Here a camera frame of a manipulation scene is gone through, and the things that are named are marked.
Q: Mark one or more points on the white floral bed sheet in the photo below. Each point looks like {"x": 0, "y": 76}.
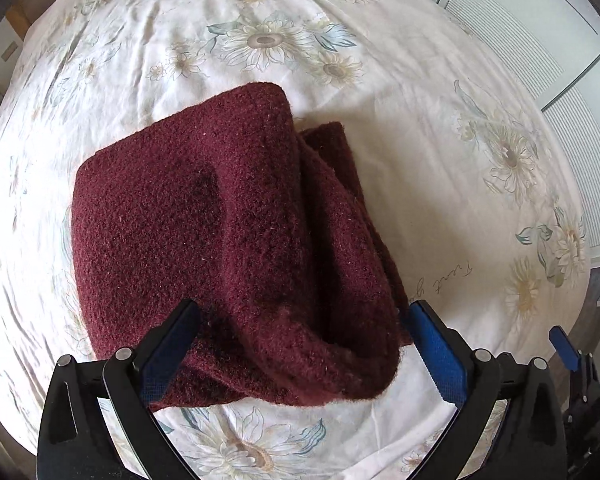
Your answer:
{"x": 467, "y": 185}

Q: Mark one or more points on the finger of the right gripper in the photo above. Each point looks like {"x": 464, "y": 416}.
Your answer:
{"x": 582, "y": 417}

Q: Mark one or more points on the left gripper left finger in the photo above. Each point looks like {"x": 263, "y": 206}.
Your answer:
{"x": 74, "y": 442}

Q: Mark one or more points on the maroon knit sweater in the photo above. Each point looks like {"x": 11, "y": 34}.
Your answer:
{"x": 265, "y": 226}

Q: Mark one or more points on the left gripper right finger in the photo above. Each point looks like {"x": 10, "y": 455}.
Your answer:
{"x": 531, "y": 441}

